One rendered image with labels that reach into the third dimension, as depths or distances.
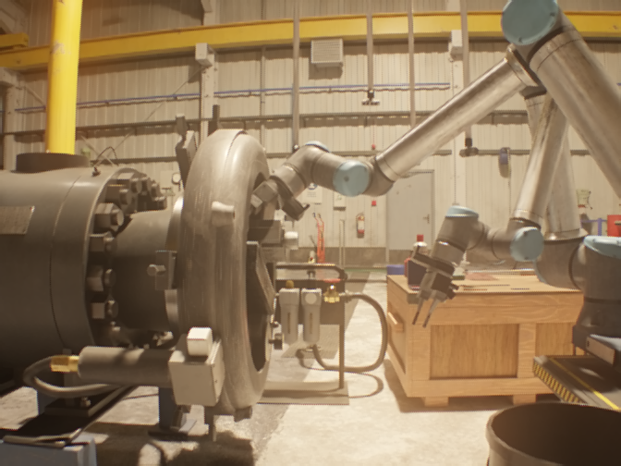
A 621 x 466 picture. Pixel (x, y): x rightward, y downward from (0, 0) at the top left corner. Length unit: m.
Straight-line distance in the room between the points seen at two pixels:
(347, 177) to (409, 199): 10.75
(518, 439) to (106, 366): 0.82
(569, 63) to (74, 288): 1.13
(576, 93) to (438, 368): 1.37
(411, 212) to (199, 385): 11.12
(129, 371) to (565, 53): 1.03
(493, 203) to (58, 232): 11.49
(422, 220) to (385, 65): 3.86
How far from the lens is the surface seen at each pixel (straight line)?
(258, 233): 1.21
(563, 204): 1.66
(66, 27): 5.29
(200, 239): 1.02
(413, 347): 2.06
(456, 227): 1.43
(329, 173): 1.26
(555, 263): 1.67
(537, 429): 1.11
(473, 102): 1.25
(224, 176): 1.10
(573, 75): 1.03
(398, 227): 11.94
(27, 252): 1.29
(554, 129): 1.49
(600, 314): 1.56
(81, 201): 1.28
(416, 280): 2.21
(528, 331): 2.17
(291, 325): 2.17
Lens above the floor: 0.71
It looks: level
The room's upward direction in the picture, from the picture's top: straight up
